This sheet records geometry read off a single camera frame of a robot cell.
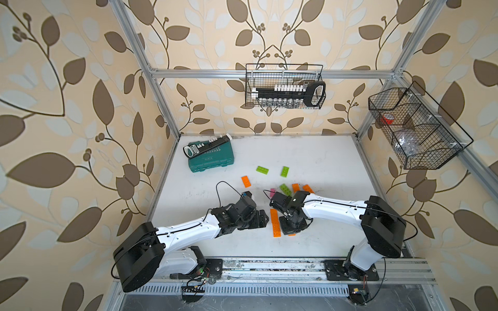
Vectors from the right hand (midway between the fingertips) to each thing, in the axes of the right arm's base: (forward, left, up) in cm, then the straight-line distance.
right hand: (287, 231), depth 82 cm
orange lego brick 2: (+23, -8, -3) cm, 24 cm away
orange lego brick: (+26, +18, 0) cm, 32 cm away
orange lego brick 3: (+21, -13, -1) cm, 25 cm away
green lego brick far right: (+32, -3, -2) cm, 32 cm away
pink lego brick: (+20, +5, -1) cm, 20 cm away
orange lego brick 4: (+7, +5, 0) cm, 9 cm away
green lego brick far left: (+34, +9, -2) cm, 35 cm away
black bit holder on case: (+43, +45, +6) cm, 63 cm away
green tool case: (+42, +33, +2) cm, 53 cm away
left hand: (+4, +11, +5) cm, 13 cm away
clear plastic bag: (+21, -45, +31) cm, 59 cm away
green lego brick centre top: (+21, -2, -1) cm, 21 cm away
